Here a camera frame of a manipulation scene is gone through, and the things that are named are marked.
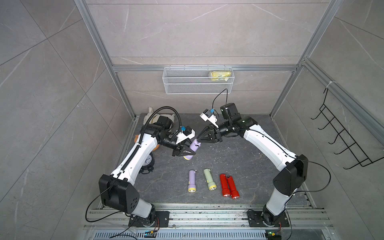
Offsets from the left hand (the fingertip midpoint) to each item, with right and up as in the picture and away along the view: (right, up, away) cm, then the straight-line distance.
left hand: (194, 148), depth 71 cm
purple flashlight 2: (-1, -21, +13) cm, 25 cm away
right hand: (+3, +4, -4) cm, 6 cm away
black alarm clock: (-29, -15, +20) cm, 38 cm away
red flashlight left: (+17, -22, +13) cm, 30 cm away
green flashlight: (+10, -22, +11) cm, 26 cm away
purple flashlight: (0, +2, -7) cm, 8 cm away
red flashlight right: (+22, -26, +8) cm, 35 cm away
